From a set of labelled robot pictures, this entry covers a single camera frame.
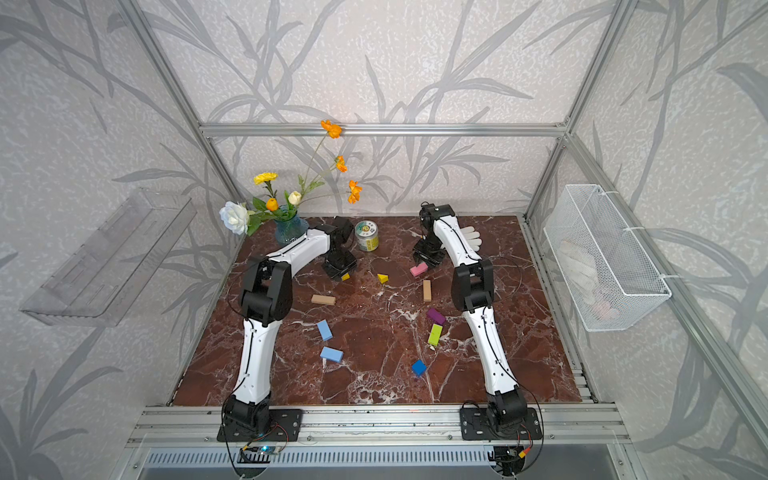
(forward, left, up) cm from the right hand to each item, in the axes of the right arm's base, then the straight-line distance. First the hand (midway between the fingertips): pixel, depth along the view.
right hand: (418, 263), depth 104 cm
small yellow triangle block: (-6, +12, 0) cm, 14 cm away
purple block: (-19, -5, -2) cm, 20 cm away
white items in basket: (-19, -41, +21) cm, 50 cm away
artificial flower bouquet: (-8, +47, +32) cm, 57 cm away
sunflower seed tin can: (+9, +18, +7) cm, 21 cm away
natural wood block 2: (-14, +31, -1) cm, 34 cm away
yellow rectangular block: (-7, +25, +2) cm, 26 cm away
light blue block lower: (-31, +26, -1) cm, 41 cm away
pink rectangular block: (-2, 0, 0) cm, 2 cm away
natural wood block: (-11, -3, -1) cm, 11 cm away
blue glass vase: (+6, +43, +12) cm, 45 cm away
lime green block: (-26, -4, -1) cm, 26 cm away
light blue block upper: (-24, +29, 0) cm, 38 cm away
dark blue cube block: (-35, +1, -1) cm, 35 cm away
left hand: (-3, +22, 0) cm, 23 cm away
